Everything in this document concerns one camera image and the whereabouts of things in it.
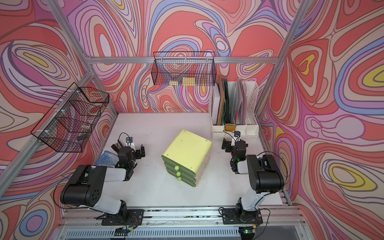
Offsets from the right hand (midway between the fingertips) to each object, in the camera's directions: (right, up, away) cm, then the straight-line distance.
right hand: (231, 141), depth 96 cm
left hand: (-62, -3, -3) cm, 62 cm away
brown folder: (-7, +26, -3) cm, 27 cm away
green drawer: (-33, -9, -26) cm, 43 cm away
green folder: (-2, +14, +3) cm, 14 cm away
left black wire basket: (-88, +9, -24) cm, 92 cm away
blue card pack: (-79, -11, -3) cm, 80 cm away
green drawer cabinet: (-28, -5, -25) cm, 38 cm away
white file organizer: (+4, +26, +5) cm, 27 cm away
